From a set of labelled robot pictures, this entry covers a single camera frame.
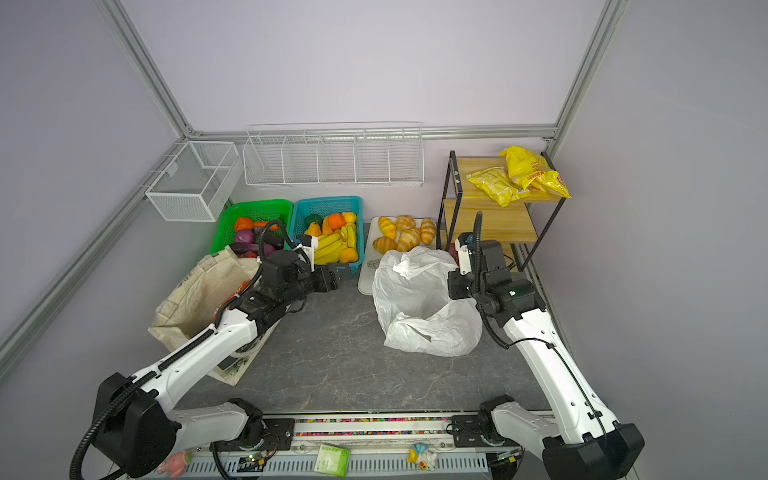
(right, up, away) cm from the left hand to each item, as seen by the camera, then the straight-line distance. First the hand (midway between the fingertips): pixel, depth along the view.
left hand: (340, 270), depth 79 cm
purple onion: (-42, +11, +31) cm, 53 cm away
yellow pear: (-16, +13, +32) cm, 38 cm away
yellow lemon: (-4, +18, +38) cm, 42 cm away
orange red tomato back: (-44, +16, +35) cm, 59 cm away
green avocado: (-18, +18, +38) cm, 45 cm away
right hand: (+31, -1, -4) cm, 31 cm away
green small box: (0, -44, -11) cm, 45 cm away
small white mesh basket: (-49, +27, +15) cm, 58 cm away
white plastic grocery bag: (+20, -10, +5) cm, 23 cm away
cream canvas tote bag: (-39, -10, -3) cm, 40 cm away
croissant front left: (+11, +8, +29) cm, 32 cm away
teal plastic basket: (-14, +23, +40) cm, 48 cm away
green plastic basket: (-39, +21, +37) cm, 57 cm away
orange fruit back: (-8, +16, +34) cm, 38 cm away
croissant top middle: (+19, +16, +37) cm, 44 cm away
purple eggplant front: (-39, +6, +26) cm, 48 cm away
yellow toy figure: (+21, -42, -11) cm, 48 cm away
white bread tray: (+29, +8, +33) cm, 45 cm away
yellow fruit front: (-1, +4, +23) cm, 23 cm away
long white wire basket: (-4, +38, +20) cm, 43 cm away
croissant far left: (+12, +14, +37) cm, 41 cm away
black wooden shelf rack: (+58, +14, +18) cm, 63 cm away
